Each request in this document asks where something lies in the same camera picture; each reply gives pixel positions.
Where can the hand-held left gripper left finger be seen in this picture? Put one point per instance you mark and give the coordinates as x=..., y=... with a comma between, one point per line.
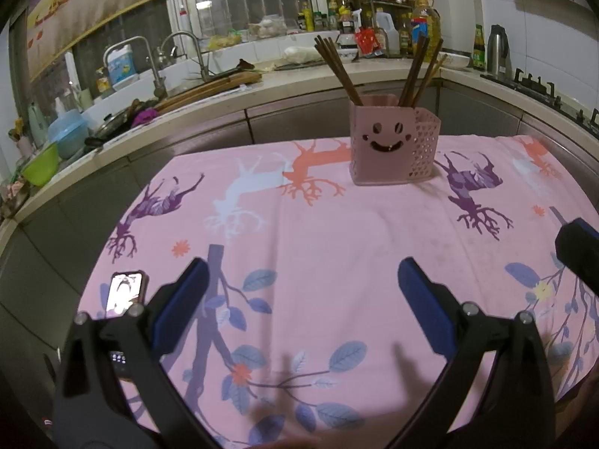
x=182, y=308

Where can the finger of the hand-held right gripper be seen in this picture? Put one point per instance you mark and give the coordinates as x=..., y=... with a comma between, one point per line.
x=580, y=248

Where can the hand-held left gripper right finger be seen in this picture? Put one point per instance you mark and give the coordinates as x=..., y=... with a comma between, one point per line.
x=428, y=308

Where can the pink smiley utensil holder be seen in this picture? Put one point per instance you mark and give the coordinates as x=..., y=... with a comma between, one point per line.
x=374, y=168

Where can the bundle of wooden chopsticks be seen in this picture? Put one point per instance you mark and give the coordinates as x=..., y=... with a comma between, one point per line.
x=347, y=82

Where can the smartphone with lit screen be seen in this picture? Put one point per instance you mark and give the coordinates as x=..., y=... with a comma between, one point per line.
x=122, y=292

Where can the small black device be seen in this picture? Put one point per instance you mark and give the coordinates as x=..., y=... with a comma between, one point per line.
x=119, y=360

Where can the pink printed tablecloth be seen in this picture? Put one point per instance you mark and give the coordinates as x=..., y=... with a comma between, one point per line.
x=327, y=243

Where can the black gas stove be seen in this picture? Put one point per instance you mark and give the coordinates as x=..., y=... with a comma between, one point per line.
x=543, y=86

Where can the purple cloth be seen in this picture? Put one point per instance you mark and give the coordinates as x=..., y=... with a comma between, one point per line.
x=146, y=117

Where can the green plastic bowl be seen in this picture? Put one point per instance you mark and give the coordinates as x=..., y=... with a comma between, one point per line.
x=41, y=168

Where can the light blue basin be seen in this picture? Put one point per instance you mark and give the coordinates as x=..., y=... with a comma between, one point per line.
x=68, y=133

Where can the steel thermos kettle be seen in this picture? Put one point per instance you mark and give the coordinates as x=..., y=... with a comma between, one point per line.
x=498, y=51

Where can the kitchen counter with cabinets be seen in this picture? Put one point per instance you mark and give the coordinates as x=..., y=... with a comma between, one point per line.
x=290, y=117

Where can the wooden cutting board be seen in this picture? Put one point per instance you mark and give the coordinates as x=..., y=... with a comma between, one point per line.
x=210, y=89

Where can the green glass bottle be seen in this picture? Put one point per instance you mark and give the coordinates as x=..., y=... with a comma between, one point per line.
x=478, y=49

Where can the plain white bowl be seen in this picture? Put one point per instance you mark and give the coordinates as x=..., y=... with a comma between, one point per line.
x=456, y=61

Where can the chrome kitchen faucet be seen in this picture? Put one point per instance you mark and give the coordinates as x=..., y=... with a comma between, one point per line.
x=154, y=70
x=201, y=61

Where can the blue detergent jug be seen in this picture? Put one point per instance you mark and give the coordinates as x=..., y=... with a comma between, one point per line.
x=121, y=68

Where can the patterned white bowl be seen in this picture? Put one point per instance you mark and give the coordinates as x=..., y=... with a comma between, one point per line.
x=347, y=55

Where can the large yellow cooking oil bottle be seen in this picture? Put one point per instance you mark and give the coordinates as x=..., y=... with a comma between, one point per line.
x=426, y=28

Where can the red snack packet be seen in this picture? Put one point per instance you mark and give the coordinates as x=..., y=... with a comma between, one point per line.
x=365, y=42

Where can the white plastic jug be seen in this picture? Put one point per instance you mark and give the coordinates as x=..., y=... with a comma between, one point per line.
x=387, y=35

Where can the white plastic bag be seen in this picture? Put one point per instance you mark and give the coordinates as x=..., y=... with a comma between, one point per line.
x=302, y=55

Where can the dark sauce bottle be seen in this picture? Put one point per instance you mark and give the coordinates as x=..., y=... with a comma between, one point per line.
x=345, y=18

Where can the yellow-capped bottle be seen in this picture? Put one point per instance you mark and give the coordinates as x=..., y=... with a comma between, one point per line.
x=306, y=18

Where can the printed window curtain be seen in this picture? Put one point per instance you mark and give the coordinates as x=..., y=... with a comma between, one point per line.
x=93, y=4

